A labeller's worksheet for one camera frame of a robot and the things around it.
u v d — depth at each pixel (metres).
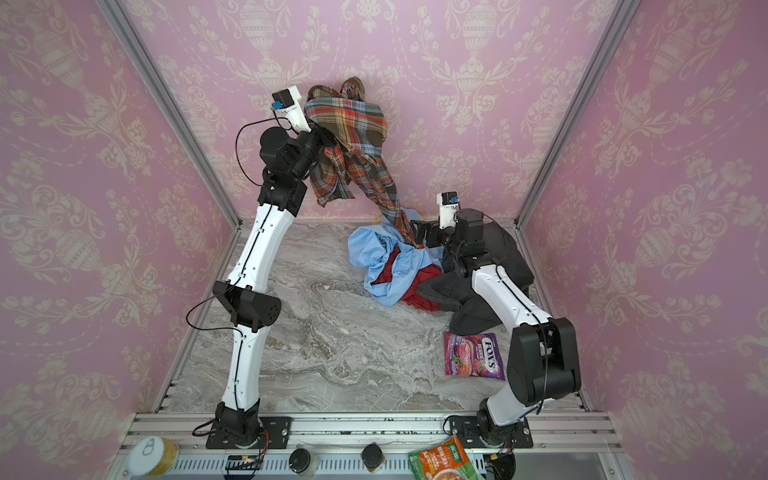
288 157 0.59
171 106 0.86
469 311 0.91
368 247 0.94
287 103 0.60
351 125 0.65
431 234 0.75
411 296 0.96
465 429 0.74
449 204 0.73
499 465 0.71
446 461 0.68
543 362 0.44
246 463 0.73
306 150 0.64
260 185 0.64
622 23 0.70
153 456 0.67
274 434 0.75
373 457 0.65
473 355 0.83
